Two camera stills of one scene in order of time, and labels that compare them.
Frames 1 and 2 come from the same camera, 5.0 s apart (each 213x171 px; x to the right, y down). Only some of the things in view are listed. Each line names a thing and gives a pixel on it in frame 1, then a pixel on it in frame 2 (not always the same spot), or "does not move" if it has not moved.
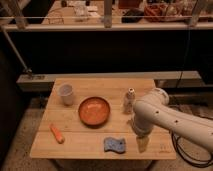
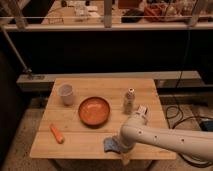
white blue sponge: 115,145 does not move
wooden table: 85,119 does not move
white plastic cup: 66,93 does not move
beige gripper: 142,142 -> 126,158
